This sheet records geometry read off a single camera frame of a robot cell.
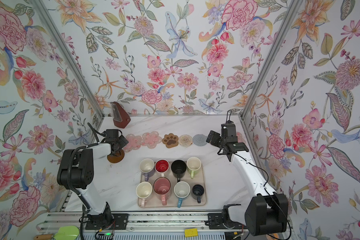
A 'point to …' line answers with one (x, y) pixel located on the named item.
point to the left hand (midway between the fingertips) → (123, 143)
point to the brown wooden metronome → (120, 118)
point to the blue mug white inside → (182, 190)
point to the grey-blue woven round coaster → (199, 140)
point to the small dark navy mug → (197, 191)
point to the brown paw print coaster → (170, 140)
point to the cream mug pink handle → (143, 190)
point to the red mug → (162, 166)
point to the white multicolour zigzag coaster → (185, 140)
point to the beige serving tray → (199, 178)
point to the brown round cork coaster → (116, 159)
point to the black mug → (178, 167)
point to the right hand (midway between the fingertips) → (215, 137)
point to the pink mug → (162, 187)
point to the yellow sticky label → (191, 232)
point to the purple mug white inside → (147, 167)
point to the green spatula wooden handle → (65, 232)
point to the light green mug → (193, 164)
